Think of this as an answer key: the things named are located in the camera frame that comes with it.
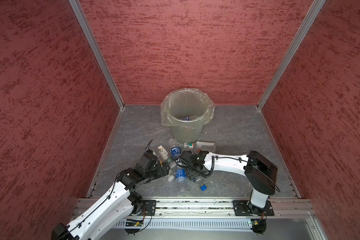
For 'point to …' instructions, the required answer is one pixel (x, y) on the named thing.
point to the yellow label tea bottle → (171, 176)
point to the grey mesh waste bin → (187, 135)
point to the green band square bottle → (202, 145)
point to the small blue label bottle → (186, 118)
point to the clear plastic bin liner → (186, 108)
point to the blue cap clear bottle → (203, 187)
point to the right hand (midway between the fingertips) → (194, 176)
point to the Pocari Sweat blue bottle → (181, 183)
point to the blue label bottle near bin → (175, 151)
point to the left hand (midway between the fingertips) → (163, 173)
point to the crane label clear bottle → (163, 152)
